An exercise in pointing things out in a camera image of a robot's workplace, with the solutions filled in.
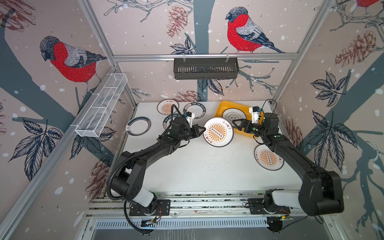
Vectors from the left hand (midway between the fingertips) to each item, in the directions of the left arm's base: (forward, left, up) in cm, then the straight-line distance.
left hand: (206, 129), depth 80 cm
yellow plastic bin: (+36, -17, -17) cm, 43 cm away
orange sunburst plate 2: (-9, -39, -20) cm, 45 cm away
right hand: (+4, -17, 0) cm, 18 cm away
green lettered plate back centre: (+35, +4, -20) cm, 41 cm away
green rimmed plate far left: (+18, +48, -21) cm, 55 cm away
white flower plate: (+26, -23, -18) cm, 39 cm away
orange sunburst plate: (0, -8, -3) cm, 8 cm away
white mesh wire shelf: (+7, +56, +10) cm, 57 cm away
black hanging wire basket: (+46, -2, +9) cm, 47 cm away
